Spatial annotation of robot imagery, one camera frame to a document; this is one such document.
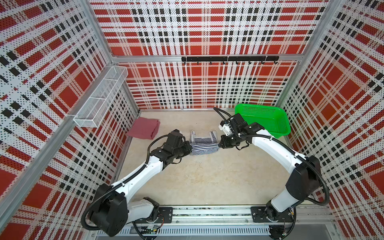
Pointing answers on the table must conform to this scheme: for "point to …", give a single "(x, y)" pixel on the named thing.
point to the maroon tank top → (144, 128)
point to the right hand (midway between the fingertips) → (221, 145)
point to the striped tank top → (203, 146)
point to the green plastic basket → (273, 119)
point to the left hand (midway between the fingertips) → (192, 149)
